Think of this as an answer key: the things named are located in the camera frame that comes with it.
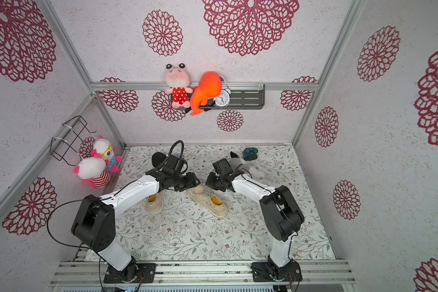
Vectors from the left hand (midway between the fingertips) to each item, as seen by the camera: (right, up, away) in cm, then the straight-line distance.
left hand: (197, 184), depth 88 cm
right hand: (+4, +1, +3) cm, 5 cm away
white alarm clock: (+13, +42, +2) cm, 44 cm away
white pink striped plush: (-49, +7, -3) cm, 50 cm away
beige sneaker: (-20, -9, -1) cm, 22 cm away
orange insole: (+8, -8, +3) cm, 12 cm away
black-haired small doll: (-25, +13, +16) cm, 32 cm away
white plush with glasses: (-48, +17, +5) cm, 51 cm away
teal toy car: (+29, +16, +21) cm, 39 cm away
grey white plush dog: (+24, +8, +9) cm, 27 cm away
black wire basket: (-52, +17, -12) cm, 56 cm away
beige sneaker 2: (+2, -6, +3) cm, 7 cm away
